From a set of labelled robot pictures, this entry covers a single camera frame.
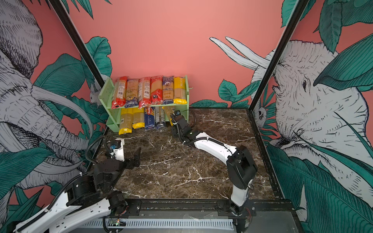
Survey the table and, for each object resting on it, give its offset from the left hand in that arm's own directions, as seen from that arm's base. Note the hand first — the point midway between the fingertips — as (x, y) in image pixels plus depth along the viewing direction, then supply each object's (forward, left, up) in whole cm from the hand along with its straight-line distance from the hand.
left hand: (131, 146), depth 67 cm
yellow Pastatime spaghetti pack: (+28, +5, -12) cm, 31 cm away
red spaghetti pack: (+31, +13, +3) cm, 34 cm away
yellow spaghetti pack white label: (+29, -16, -6) cm, 34 cm away
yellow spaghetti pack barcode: (+26, +13, -13) cm, 32 cm away
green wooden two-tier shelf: (+27, +21, -11) cm, 36 cm away
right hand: (+18, -18, -7) cm, 26 cm away
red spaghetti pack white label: (+35, -1, +4) cm, 35 cm away
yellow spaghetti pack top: (+37, -23, +3) cm, 43 cm away
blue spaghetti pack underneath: (+24, -3, -11) cm, 26 cm away
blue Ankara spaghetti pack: (+36, -15, +2) cm, 39 cm away
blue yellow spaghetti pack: (+30, +5, +3) cm, 31 cm away
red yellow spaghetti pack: (+37, -8, +4) cm, 38 cm away
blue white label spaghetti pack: (+22, -10, -12) cm, 27 cm away
